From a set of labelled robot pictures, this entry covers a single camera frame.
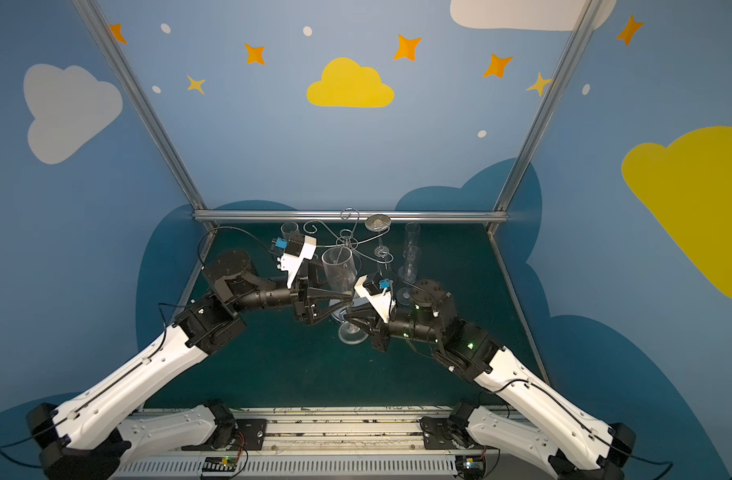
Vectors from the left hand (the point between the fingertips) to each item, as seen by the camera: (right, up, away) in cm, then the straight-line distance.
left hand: (347, 279), depth 55 cm
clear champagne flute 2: (+7, +13, +24) cm, 28 cm away
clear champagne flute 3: (+16, -1, +36) cm, 40 cm away
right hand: (0, -7, +6) cm, 9 cm away
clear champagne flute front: (+19, +6, +47) cm, 51 cm away
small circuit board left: (-33, -48, +19) cm, 61 cm away
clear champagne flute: (-22, +13, +39) cm, 46 cm away
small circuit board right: (+30, -48, +19) cm, 60 cm away
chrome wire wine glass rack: (-1, +9, +18) cm, 21 cm away
